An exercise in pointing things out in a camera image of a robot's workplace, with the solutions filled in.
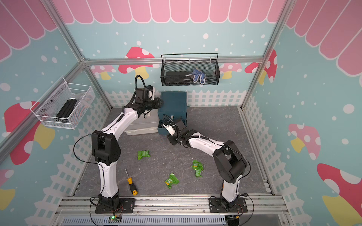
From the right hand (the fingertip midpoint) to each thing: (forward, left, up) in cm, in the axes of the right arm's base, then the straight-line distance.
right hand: (170, 134), depth 91 cm
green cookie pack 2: (-18, -17, -10) cm, 27 cm away
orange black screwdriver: (-30, -30, -10) cm, 44 cm away
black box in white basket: (-2, +50, +26) cm, 56 cm away
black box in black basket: (+29, -5, +23) cm, 37 cm away
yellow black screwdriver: (-29, +22, -10) cm, 37 cm away
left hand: (+18, +6, +11) cm, 22 cm away
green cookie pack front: (-25, -2, -10) cm, 27 cm away
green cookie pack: (-9, +20, -9) cm, 24 cm away
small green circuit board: (-44, +28, -13) cm, 54 cm away
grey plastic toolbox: (+10, +17, 0) cm, 20 cm away
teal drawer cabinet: (+13, -3, +12) cm, 17 cm away
